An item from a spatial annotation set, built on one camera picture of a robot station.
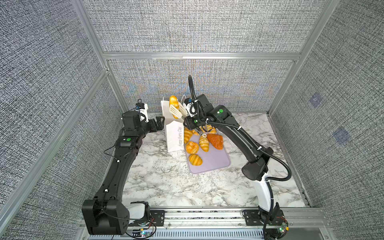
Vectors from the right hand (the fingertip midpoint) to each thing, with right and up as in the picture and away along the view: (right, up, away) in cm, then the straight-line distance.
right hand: (186, 121), depth 80 cm
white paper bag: (-6, -4, +1) cm, 7 cm away
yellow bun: (+5, -23, +10) cm, 26 cm away
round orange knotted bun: (+3, -16, +15) cm, 22 cm away
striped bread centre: (+11, -14, +18) cm, 25 cm away
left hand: (-15, +1, -2) cm, 16 cm away
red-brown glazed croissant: (+19, -12, +18) cm, 29 cm away
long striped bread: (-7, +11, 0) cm, 13 cm away
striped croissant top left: (0, -8, +23) cm, 24 cm away
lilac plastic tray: (+16, -23, +13) cm, 31 cm away
